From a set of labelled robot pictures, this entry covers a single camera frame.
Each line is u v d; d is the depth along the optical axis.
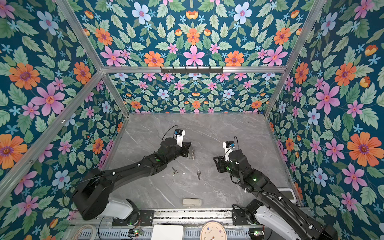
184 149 0.73
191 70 0.93
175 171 0.90
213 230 0.68
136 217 0.68
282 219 0.54
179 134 0.72
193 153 0.88
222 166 0.65
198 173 0.88
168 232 0.66
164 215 0.75
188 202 0.76
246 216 0.65
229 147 0.65
